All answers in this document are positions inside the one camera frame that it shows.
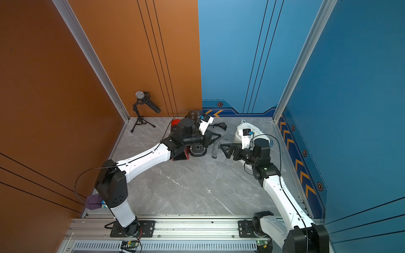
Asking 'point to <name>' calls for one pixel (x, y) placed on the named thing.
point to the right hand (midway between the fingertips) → (227, 145)
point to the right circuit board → (263, 243)
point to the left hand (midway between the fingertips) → (220, 134)
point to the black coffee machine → (198, 150)
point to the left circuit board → (129, 246)
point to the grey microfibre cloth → (227, 136)
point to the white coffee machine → (258, 134)
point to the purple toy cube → (94, 201)
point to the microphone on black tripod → (143, 99)
